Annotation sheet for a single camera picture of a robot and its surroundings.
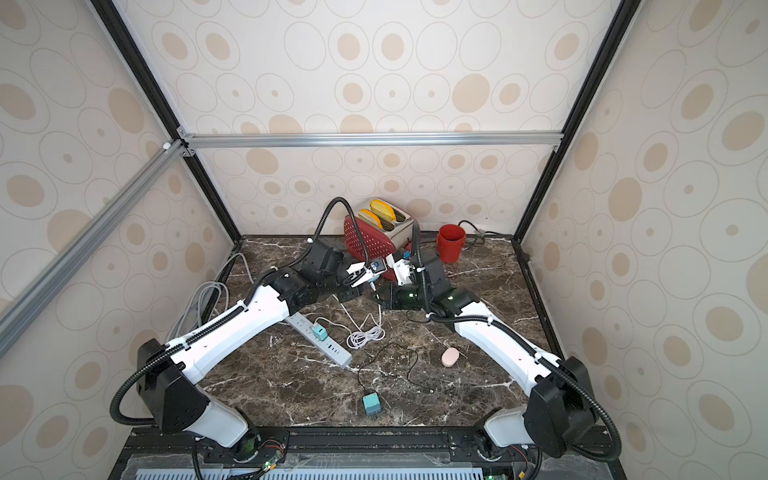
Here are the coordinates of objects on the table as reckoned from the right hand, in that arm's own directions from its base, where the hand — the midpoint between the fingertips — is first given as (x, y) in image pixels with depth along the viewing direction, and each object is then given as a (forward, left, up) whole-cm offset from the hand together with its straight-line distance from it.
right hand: (381, 291), depth 76 cm
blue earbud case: (-3, 0, +13) cm, 13 cm away
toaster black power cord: (+48, -41, -23) cm, 67 cm away
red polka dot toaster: (+24, +3, -6) cm, 25 cm away
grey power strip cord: (+4, +66, -23) cm, 70 cm away
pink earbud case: (-7, -20, -22) cm, 31 cm away
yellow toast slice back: (+35, +2, -2) cm, 35 cm away
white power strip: (-7, +16, -19) cm, 26 cm away
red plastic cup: (+31, -21, -10) cm, 39 cm away
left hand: (+4, +2, +3) cm, 5 cm away
